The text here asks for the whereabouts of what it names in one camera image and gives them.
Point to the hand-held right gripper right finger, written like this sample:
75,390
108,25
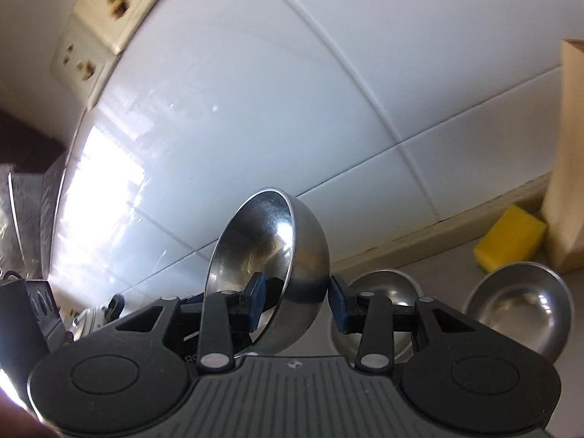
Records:
340,305

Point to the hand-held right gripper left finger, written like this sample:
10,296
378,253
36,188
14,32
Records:
255,301

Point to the stainless steel bowl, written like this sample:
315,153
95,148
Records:
520,301
392,285
305,255

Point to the large aluminium pot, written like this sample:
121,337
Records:
36,237

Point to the yellow sponge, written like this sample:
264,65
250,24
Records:
511,239

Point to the wooden cutting board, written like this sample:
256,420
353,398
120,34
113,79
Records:
565,169

